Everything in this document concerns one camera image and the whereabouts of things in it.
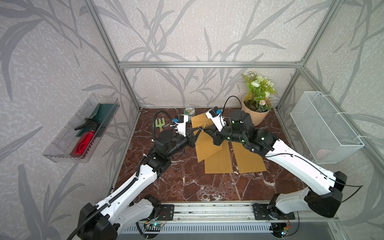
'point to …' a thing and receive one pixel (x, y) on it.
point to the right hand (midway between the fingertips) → (204, 128)
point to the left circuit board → (154, 227)
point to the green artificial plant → (259, 90)
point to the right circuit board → (278, 230)
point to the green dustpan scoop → (99, 120)
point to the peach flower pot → (258, 117)
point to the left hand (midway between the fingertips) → (202, 129)
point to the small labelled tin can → (190, 112)
